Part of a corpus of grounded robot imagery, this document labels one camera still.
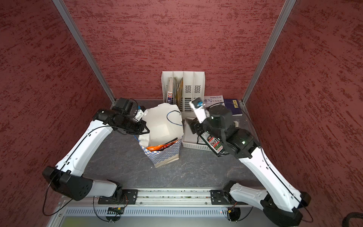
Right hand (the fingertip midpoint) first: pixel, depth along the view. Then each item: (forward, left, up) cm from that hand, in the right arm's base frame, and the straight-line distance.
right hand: (192, 118), depth 62 cm
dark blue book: (+41, -38, -38) cm, 68 cm away
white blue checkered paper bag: (+20, +18, -31) cm, 41 cm away
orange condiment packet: (-9, +18, -11) cm, 23 cm away
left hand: (0, +24, -13) cm, 27 cm away
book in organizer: (+31, +13, -13) cm, 37 cm away
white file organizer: (+51, -4, -24) cm, 56 cm away
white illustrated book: (+46, -18, -37) cm, 62 cm away
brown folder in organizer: (+36, +8, -15) cm, 40 cm away
